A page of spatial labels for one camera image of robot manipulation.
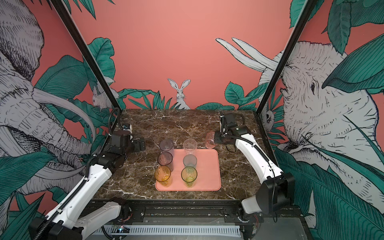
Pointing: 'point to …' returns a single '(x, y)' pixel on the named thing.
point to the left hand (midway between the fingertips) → (135, 137)
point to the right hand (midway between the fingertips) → (215, 136)
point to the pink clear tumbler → (210, 139)
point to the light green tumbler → (189, 174)
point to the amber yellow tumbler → (163, 176)
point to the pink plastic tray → (209, 173)
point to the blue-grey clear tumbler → (167, 145)
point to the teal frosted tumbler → (190, 160)
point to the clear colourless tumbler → (190, 146)
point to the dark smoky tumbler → (166, 159)
